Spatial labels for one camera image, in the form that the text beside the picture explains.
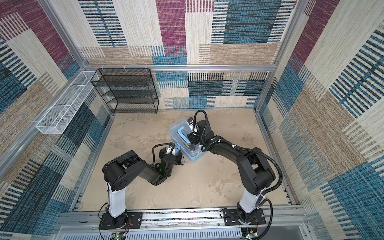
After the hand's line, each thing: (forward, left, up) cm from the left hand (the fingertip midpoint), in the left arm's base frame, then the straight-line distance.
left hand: (173, 147), depth 96 cm
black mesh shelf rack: (+41, +35, +13) cm, 55 cm away
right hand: (+5, -13, +7) cm, 16 cm away
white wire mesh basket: (-1, +51, +30) cm, 59 cm away
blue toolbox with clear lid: (+7, -4, +8) cm, 12 cm away
